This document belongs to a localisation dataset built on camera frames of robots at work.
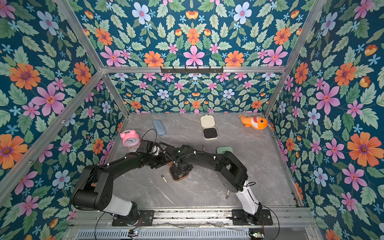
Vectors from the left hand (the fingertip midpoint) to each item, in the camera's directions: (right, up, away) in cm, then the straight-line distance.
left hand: (170, 159), depth 90 cm
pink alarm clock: (-28, +13, +6) cm, 31 cm away
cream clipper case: (+25, +17, +17) cm, 35 cm away
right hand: (+8, -4, -3) cm, 10 cm away
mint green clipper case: (+33, +5, +9) cm, 34 cm away
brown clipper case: (0, -2, -1) cm, 2 cm away
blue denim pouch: (-12, +20, +19) cm, 30 cm away
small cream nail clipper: (-3, -10, -4) cm, 11 cm away
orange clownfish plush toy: (+58, +23, +14) cm, 64 cm away
